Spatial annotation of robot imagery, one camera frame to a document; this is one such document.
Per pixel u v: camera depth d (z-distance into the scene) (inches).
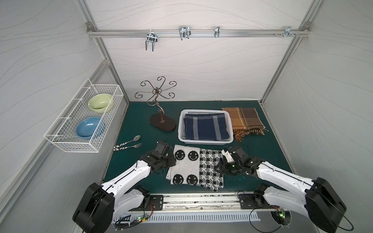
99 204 15.6
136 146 37.3
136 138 38.3
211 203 29.5
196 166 32.4
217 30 28.4
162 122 41.4
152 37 30.8
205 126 38.0
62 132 23.0
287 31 30.1
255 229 25.4
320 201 16.1
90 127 25.8
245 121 41.2
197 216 27.8
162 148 26.0
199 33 31.0
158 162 24.6
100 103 28.8
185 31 30.1
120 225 27.1
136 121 42.4
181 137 35.0
